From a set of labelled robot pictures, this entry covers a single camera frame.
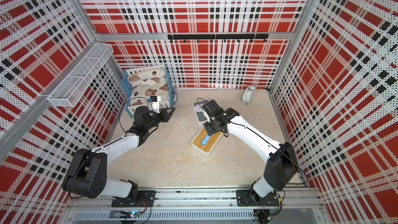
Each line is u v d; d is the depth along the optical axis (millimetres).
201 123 976
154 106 766
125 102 1194
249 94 1047
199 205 733
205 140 885
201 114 994
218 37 890
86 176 431
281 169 415
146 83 1142
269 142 450
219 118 557
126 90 1029
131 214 690
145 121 678
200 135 907
